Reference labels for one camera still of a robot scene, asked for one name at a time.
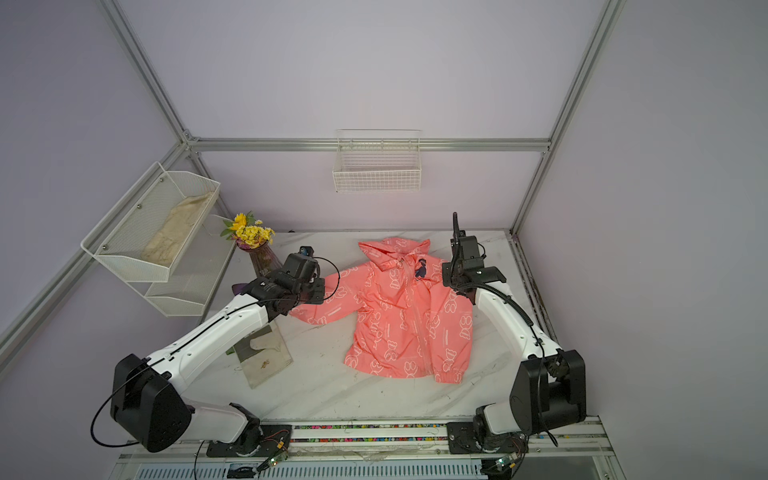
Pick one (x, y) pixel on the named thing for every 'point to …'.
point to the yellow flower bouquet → (247, 230)
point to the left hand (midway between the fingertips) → (314, 290)
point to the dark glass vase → (264, 259)
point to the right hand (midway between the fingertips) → (460, 273)
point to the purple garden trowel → (236, 288)
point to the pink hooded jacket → (410, 324)
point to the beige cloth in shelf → (165, 245)
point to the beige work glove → (263, 354)
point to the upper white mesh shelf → (143, 236)
